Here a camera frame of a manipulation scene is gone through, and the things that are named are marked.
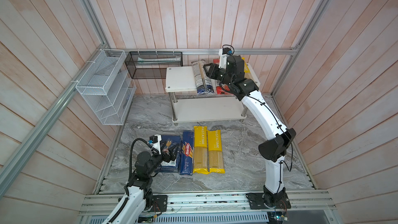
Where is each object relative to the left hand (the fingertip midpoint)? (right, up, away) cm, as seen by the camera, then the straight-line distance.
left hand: (173, 145), depth 81 cm
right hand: (+16, +41, -6) cm, 44 cm away
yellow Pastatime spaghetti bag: (+15, -4, +7) cm, 17 cm away
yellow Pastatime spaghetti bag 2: (+23, -8, +5) cm, 25 cm away
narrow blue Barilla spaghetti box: (+7, -11, +1) cm, 13 cm away
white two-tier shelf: (+7, +22, +28) cm, 36 cm away
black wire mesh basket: (-18, +50, +23) cm, 58 cm away
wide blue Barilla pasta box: (+1, -10, -3) cm, 10 cm away
